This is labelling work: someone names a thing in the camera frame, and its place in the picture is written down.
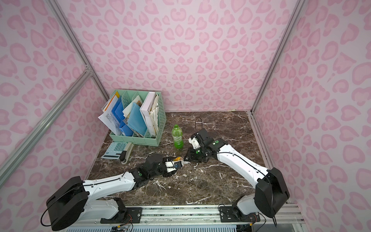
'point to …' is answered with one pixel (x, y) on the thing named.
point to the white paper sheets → (108, 118)
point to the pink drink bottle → (178, 158)
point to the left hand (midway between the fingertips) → (177, 158)
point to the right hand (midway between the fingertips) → (184, 160)
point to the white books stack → (149, 107)
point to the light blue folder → (136, 120)
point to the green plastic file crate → (128, 97)
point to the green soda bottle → (177, 133)
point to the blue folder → (118, 112)
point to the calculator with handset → (121, 151)
